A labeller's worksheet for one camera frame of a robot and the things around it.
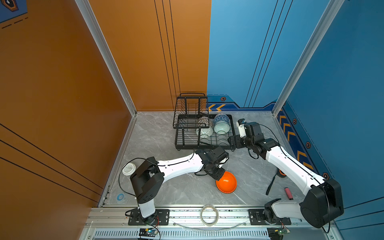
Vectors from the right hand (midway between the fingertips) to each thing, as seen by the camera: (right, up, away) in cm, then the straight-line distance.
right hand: (235, 137), depth 85 cm
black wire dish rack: (-26, +19, +14) cm, 36 cm away
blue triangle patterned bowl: (-4, +13, +24) cm, 28 cm away
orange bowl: (-5, -25, -5) cm, 26 cm away
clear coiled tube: (-15, -40, -14) cm, 45 cm away
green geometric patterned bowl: (-16, +2, +20) cm, 26 cm away
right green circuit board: (+17, -43, -15) cm, 49 cm away
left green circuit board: (-45, -44, -14) cm, 65 cm away
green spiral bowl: (-4, +6, +21) cm, 22 cm away
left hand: (-9, -20, -4) cm, 22 cm away
